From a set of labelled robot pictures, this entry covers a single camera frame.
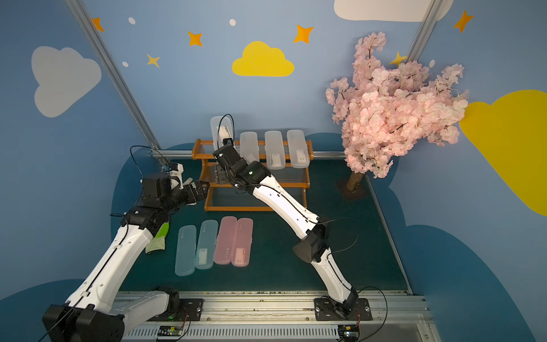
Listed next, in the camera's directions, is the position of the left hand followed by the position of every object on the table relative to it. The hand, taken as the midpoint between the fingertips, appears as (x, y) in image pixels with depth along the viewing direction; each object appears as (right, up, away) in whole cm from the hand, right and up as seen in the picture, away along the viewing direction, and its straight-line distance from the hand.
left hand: (198, 183), depth 77 cm
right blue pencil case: (-1, -26, +12) cm, 28 cm away
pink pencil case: (+7, -25, +13) cm, 29 cm away
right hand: (+11, +6, +1) cm, 13 cm away
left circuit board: (-8, -51, -5) cm, 52 cm away
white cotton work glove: (+1, -3, -10) cm, 11 cm away
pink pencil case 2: (+14, -26, +14) cm, 33 cm away
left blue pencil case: (-9, -30, +9) cm, 33 cm away
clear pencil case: (+18, +15, +9) cm, 25 cm away
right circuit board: (+54, -52, -5) cm, 75 cm away
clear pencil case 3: (+38, +11, +6) cm, 40 cm away
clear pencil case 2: (+28, +13, +6) cm, 32 cm away
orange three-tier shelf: (+1, -8, +29) cm, 30 cm away
